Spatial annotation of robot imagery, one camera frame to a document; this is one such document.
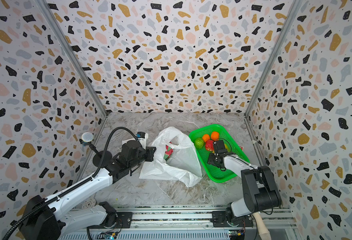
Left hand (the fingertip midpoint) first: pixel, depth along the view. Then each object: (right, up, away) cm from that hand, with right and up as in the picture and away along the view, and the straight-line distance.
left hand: (156, 146), depth 78 cm
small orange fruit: (+29, +3, +22) cm, 36 cm away
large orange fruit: (+35, +4, +23) cm, 42 cm away
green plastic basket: (+29, -14, +3) cm, 32 cm away
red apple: (+30, -2, +17) cm, 35 cm away
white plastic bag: (+14, -14, +14) cm, 24 cm away
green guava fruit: (+24, -1, +19) cm, 31 cm away
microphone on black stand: (-33, +4, -5) cm, 34 cm away
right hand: (+31, -9, +15) cm, 36 cm away
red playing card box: (+53, -4, +21) cm, 57 cm away
